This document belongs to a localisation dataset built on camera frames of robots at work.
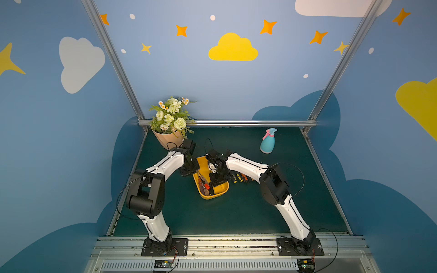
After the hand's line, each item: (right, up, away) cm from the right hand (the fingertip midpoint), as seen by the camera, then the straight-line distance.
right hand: (217, 182), depth 94 cm
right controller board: (+39, -32, -21) cm, 55 cm away
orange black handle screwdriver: (+11, +9, -30) cm, 33 cm away
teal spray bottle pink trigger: (+31, +23, +9) cm, 40 cm away
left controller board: (-23, -31, -22) cm, 44 cm away
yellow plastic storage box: (+1, -3, -3) cm, 5 cm away
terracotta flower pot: (-24, +24, 0) cm, 34 cm away
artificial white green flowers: (-23, +36, -7) cm, 43 cm away
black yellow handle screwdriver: (+10, +1, +1) cm, 10 cm away
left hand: (-12, +7, 0) cm, 14 cm away
